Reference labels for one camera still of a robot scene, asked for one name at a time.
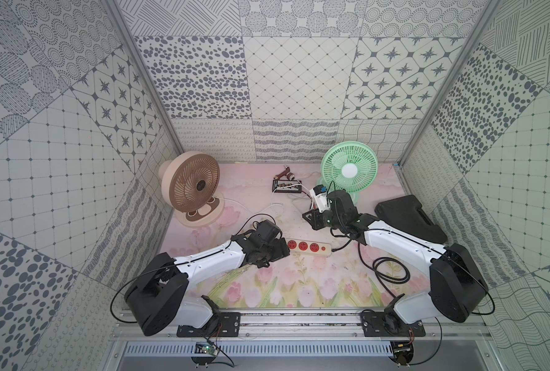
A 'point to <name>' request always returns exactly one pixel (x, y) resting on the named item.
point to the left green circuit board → (205, 353)
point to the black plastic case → (406, 214)
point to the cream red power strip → (310, 247)
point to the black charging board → (286, 186)
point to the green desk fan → (351, 166)
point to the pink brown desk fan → (190, 182)
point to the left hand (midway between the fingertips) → (283, 248)
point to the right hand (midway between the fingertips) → (306, 217)
